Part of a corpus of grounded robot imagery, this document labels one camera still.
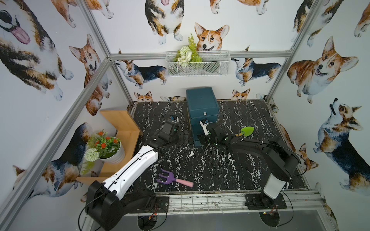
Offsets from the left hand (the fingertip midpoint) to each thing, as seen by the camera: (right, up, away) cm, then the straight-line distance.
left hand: (180, 130), depth 81 cm
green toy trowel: (+45, -4, +23) cm, 51 cm away
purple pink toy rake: (-5, -28, +2) cm, 29 cm away
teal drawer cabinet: (+13, +14, +9) cm, 21 cm away
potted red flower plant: (-38, -8, -10) cm, 40 cm away
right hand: (+14, -1, +11) cm, 18 cm away
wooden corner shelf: (-35, -2, +13) cm, 38 cm away
